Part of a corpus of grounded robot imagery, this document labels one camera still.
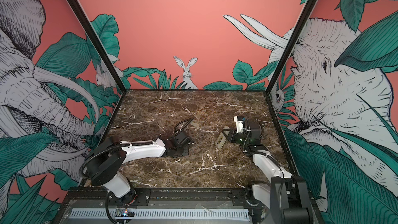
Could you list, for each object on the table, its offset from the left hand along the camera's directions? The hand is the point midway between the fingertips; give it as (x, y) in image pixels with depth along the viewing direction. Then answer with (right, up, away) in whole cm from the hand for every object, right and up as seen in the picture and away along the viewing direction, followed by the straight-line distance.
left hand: (187, 149), depth 88 cm
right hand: (+20, +12, -5) cm, 24 cm away
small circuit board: (-27, -24, -18) cm, 40 cm away
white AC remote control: (+20, +7, -5) cm, 22 cm away
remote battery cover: (+4, +12, +13) cm, 18 cm away
